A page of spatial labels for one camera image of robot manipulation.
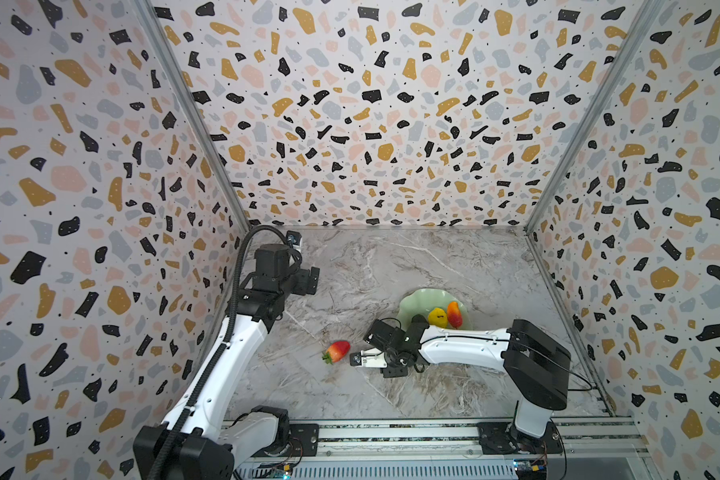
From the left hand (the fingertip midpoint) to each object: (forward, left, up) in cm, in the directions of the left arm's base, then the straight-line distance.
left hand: (295, 261), depth 77 cm
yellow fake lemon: (-5, -39, -21) cm, 45 cm away
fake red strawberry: (-15, -9, -23) cm, 29 cm away
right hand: (-15, -22, -23) cm, 35 cm away
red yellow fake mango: (-5, -44, -20) cm, 49 cm away
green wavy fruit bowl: (+2, -36, -24) cm, 44 cm away
